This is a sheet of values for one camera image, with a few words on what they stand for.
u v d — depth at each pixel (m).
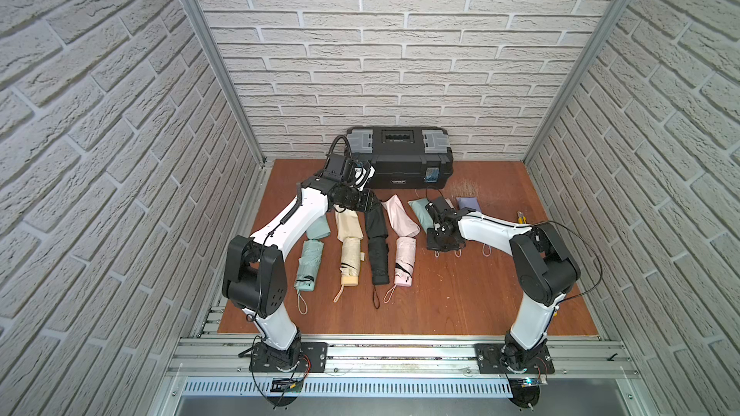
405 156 0.98
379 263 0.90
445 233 0.71
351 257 0.89
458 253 0.92
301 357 0.73
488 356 0.74
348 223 1.00
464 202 1.04
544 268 0.49
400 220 0.99
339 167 0.68
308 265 0.85
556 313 0.80
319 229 1.00
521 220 1.00
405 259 0.88
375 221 0.99
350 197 0.74
